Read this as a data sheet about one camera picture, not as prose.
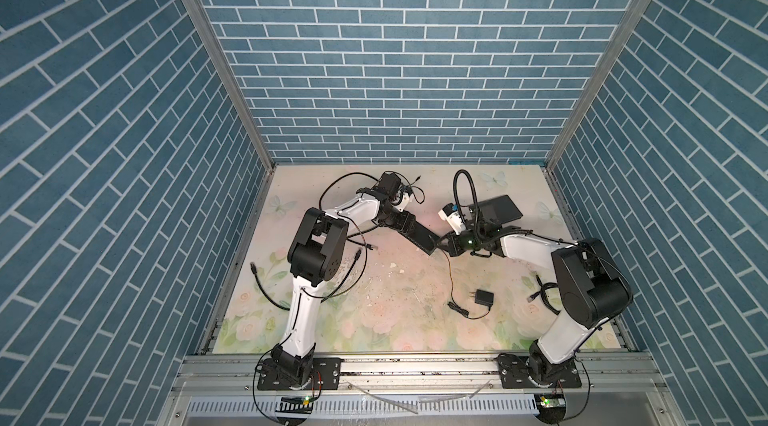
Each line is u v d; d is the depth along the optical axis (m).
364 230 1.00
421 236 0.98
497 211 0.76
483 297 0.86
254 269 0.92
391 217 0.87
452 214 0.84
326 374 0.73
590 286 0.48
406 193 0.93
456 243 0.82
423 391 0.72
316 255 0.57
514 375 0.74
